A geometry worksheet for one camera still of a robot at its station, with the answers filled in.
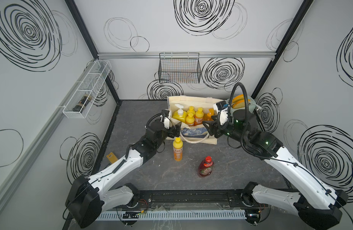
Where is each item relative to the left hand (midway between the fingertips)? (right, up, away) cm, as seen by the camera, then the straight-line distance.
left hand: (174, 120), depth 76 cm
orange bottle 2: (+10, 0, +8) cm, 12 cm away
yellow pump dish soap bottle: (+3, +3, +6) cm, 8 cm away
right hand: (+16, +1, -12) cm, 20 cm away
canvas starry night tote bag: (+14, -9, +10) cm, 19 cm away
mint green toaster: (+53, +8, +23) cm, 59 cm away
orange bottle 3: (+15, +2, +9) cm, 17 cm away
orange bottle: (+10, +5, +9) cm, 15 cm away
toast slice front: (+42, +10, +14) cm, 45 cm away
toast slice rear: (+41, +13, +15) cm, 46 cm away
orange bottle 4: (+2, -15, -2) cm, 15 cm away
